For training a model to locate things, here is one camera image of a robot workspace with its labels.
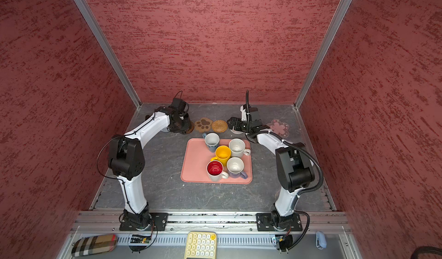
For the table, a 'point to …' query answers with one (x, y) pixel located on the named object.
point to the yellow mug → (223, 153)
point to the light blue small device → (320, 240)
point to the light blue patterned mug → (212, 140)
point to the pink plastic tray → (195, 157)
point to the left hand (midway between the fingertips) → (184, 130)
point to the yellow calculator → (201, 245)
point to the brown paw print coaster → (204, 125)
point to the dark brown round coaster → (191, 128)
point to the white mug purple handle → (235, 167)
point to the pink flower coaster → (281, 129)
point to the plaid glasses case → (93, 244)
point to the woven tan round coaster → (219, 126)
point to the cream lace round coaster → (235, 132)
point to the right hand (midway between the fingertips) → (231, 125)
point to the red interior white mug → (214, 171)
